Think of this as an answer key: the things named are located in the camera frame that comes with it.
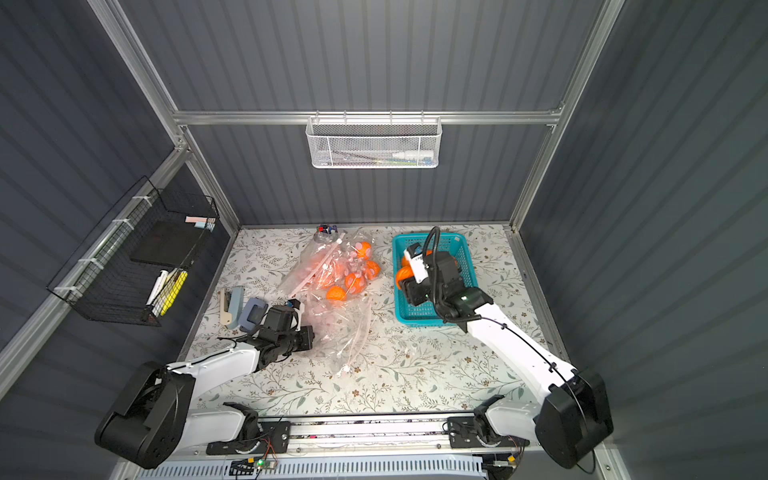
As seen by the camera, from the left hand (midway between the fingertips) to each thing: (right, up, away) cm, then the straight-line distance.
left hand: (313, 335), depth 90 cm
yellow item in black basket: (-27, +16, -21) cm, 38 cm away
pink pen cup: (+2, +32, +12) cm, 34 cm away
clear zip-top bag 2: (+6, +21, +9) cm, 24 cm away
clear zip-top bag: (+7, +1, +3) cm, 8 cm away
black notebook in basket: (-35, +28, -13) cm, 47 cm away
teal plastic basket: (+35, +5, +6) cm, 36 cm away
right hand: (+30, +18, -10) cm, 37 cm away
